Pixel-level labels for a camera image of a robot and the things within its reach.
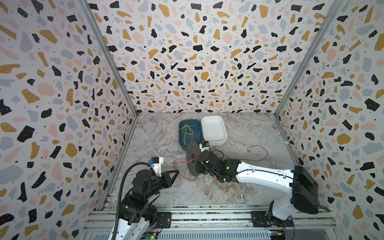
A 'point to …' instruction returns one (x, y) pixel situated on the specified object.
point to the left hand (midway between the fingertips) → (179, 171)
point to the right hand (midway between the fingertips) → (192, 160)
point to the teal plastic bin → (197, 126)
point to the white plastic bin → (214, 130)
